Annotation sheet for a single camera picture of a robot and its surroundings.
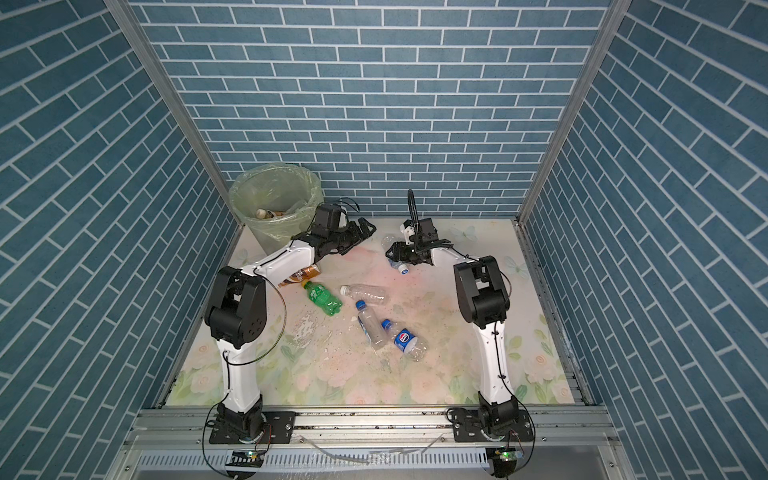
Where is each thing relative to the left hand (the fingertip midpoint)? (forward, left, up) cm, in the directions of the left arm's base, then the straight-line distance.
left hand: (369, 232), depth 96 cm
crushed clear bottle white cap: (-12, +2, -18) cm, 21 cm away
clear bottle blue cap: (-25, -1, -14) cm, 29 cm away
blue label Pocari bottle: (-7, -11, -9) cm, 16 cm away
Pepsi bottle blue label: (-32, -13, -14) cm, 38 cm away
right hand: (+1, -7, -11) cm, 13 cm away
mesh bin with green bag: (+16, +34, -1) cm, 37 cm away
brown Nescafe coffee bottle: (+9, +37, 0) cm, 38 cm away
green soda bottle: (-17, +15, -12) cm, 26 cm away
